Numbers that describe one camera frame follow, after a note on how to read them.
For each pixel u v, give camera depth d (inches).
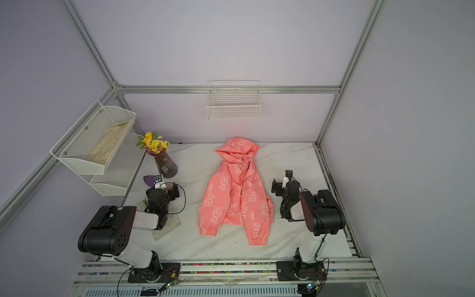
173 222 34.6
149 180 39.9
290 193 28.9
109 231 18.0
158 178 31.6
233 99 37.5
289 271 28.8
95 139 30.2
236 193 37.0
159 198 28.3
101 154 29.5
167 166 38.6
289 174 33.5
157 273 26.6
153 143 34.1
